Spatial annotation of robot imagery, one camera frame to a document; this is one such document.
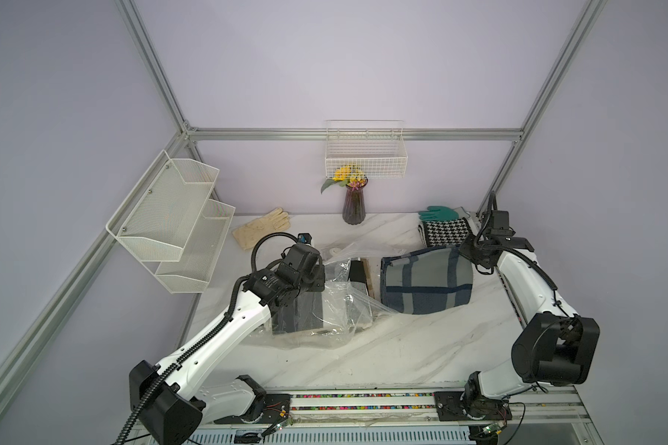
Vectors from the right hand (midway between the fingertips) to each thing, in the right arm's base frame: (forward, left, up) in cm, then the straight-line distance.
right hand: (468, 254), depth 88 cm
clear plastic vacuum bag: (-17, +38, 0) cm, 42 cm away
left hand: (-10, +49, +5) cm, 50 cm away
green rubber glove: (+33, -2, -14) cm, 35 cm away
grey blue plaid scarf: (-5, +13, -7) cm, 16 cm away
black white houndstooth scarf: (+21, -1, -13) cm, 25 cm away
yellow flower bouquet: (+31, +40, +9) cm, 51 cm away
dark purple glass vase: (+30, +36, -6) cm, 47 cm away
